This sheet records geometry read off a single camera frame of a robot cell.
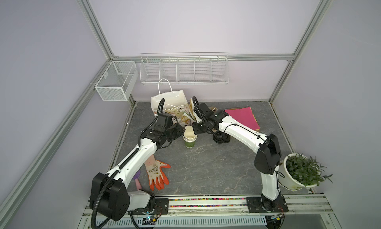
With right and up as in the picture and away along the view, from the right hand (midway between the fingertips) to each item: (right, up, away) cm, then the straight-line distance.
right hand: (194, 128), depth 85 cm
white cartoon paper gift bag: (-18, +22, +4) cm, 29 cm away
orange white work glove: (-21, -27, -5) cm, 34 cm away
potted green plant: (+49, -18, -17) cm, 55 cm away
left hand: (-5, -1, -4) cm, 7 cm away
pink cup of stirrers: (-4, +5, +6) cm, 9 cm away
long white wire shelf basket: (-6, +39, +12) cm, 41 cm away
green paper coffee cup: (-3, -6, +6) cm, 9 cm away
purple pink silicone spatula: (-32, -29, -4) cm, 43 cm away
